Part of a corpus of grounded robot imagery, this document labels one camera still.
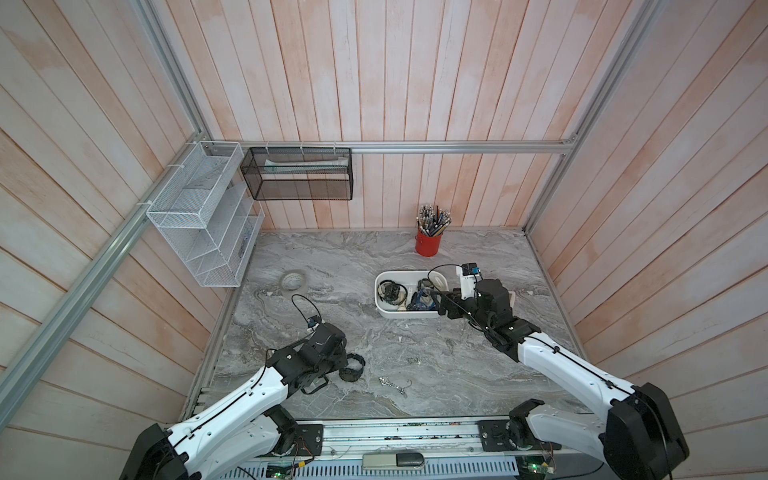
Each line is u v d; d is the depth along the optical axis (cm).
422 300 97
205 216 67
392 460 67
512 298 95
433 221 103
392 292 98
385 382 83
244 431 57
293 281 104
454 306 74
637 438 40
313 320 75
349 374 80
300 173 102
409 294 95
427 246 114
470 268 72
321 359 61
